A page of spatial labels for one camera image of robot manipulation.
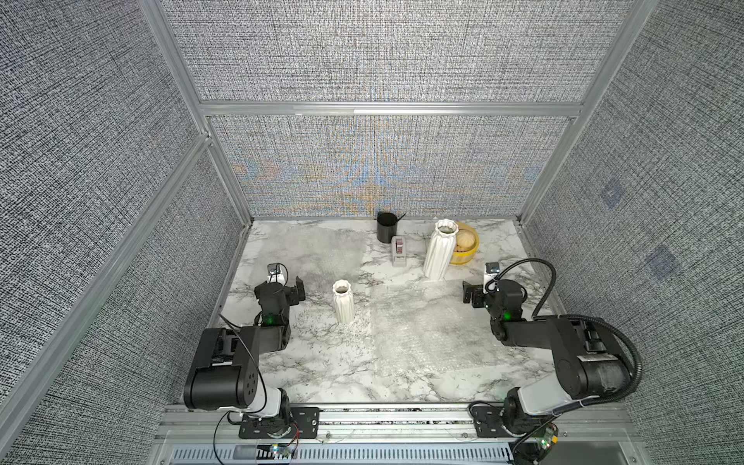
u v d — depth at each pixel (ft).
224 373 1.46
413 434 2.39
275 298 2.30
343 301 2.62
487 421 2.39
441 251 2.94
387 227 3.59
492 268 2.68
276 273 2.56
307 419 2.41
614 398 1.44
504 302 2.39
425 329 2.95
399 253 3.48
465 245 3.49
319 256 3.52
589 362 1.49
